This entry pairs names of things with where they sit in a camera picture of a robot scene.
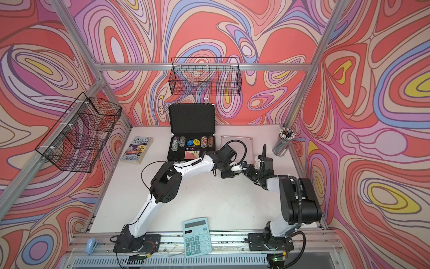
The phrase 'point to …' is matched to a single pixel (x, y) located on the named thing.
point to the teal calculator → (196, 237)
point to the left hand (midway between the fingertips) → (235, 172)
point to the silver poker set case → (239, 148)
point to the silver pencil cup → (285, 136)
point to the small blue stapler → (90, 245)
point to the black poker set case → (192, 131)
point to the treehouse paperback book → (137, 149)
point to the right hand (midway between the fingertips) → (243, 173)
